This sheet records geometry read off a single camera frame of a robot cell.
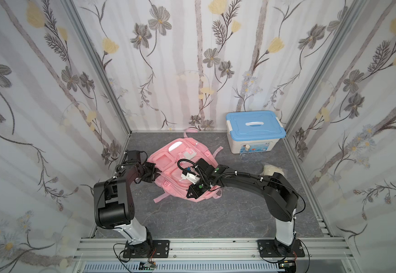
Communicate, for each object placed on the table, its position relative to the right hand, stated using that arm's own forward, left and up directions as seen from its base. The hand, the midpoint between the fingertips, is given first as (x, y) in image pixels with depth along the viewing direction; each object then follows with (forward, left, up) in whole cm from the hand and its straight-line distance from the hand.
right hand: (189, 192), depth 81 cm
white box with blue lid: (+36, -36, +5) cm, 51 cm away
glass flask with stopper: (+29, -32, -8) cm, 44 cm away
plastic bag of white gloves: (+18, -46, -7) cm, 50 cm away
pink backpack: (+24, +16, -7) cm, 29 cm away
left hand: (+15, +16, -4) cm, 22 cm away
